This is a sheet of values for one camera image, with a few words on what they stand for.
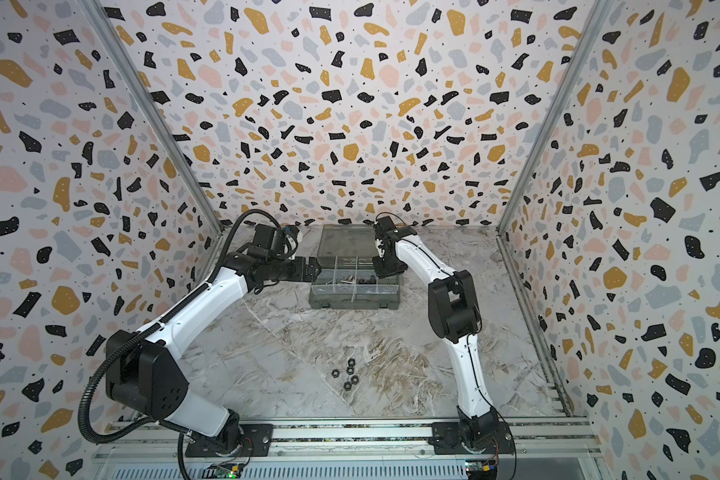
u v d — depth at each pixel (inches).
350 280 40.4
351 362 34.4
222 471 27.6
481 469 28.2
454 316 23.5
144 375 16.5
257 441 28.9
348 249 51.6
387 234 29.7
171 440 29.6
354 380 32.9
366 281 40.8
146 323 18.1
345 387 32.4
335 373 33.6
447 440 29.2
